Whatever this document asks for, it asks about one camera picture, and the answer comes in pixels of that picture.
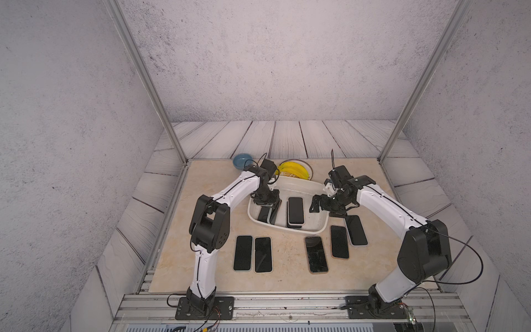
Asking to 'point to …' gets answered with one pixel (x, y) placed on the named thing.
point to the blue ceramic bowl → (240, 160)
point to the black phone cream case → (339, 242)
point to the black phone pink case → (317, 261)
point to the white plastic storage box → (305, 187)
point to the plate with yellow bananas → (304, 164)
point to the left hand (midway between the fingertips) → (278, 206)
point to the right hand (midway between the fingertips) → (320, 211)
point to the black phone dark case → (269, 214)
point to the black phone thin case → (296, 210)
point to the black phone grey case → (355, 230)
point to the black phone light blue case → (243, 253)
